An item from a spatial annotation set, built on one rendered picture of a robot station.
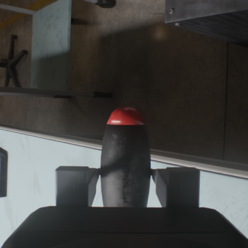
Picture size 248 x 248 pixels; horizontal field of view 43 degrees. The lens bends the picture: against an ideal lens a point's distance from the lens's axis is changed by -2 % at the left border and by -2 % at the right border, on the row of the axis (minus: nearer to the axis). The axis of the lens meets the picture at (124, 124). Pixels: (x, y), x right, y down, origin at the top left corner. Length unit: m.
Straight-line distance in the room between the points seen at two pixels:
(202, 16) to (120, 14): 1.57
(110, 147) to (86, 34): 2.15
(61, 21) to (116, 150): 1.82
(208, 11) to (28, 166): 0.35
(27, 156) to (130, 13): 1.51
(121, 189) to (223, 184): 0.11
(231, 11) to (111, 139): 0.31
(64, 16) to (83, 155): 1.60
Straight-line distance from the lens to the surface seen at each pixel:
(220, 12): 0.45
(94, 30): 2.22
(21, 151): 0.55
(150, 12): 1.82
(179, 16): 0.49
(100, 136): 1.74
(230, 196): 0.25
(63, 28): 1.92
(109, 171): 0.16
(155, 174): 0.16
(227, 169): 0.25
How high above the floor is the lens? 1.21
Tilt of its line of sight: 40 degrees down
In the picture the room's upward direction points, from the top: 90 degrees counter-clockwise
